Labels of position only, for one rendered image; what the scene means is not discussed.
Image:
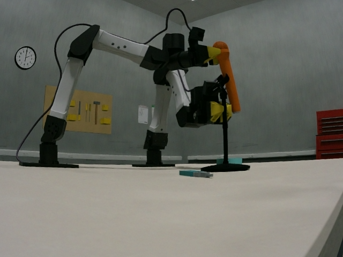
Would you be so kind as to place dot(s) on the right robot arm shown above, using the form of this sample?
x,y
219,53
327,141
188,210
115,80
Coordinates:
x,y
148,57

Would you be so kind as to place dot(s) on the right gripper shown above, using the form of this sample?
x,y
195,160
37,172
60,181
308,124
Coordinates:
x,y
199,55

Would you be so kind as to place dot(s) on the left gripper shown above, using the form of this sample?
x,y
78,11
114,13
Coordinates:
x,y
211,113

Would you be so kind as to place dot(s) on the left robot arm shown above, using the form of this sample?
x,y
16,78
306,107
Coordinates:
x,y
168,82

